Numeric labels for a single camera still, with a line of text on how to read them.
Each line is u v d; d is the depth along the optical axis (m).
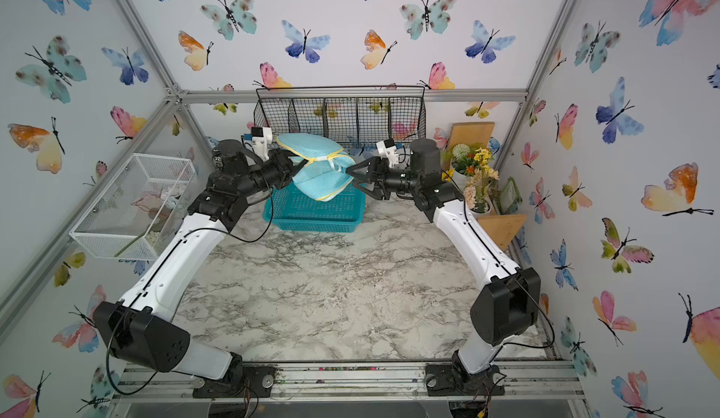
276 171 0.62
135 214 0.73
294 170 0.64
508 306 0.44
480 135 1.03
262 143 0.64
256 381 0.74
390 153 0.69
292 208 1.11
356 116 0.93
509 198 1.11
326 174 0.68
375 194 0.69
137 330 0.39
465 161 0.98
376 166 0.64
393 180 0.64
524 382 0.75
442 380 0.73
